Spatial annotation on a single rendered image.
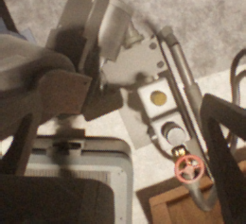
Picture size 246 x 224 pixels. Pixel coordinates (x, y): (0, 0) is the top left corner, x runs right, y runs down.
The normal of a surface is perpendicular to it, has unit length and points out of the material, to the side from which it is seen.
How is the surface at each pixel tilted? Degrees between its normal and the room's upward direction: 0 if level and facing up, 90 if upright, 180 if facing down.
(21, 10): 0
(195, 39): 0
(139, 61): 0
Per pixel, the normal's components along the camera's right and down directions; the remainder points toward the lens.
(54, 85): 0.81, 0.36
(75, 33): -0.44, -0.15
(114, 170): -0.02, 0.11
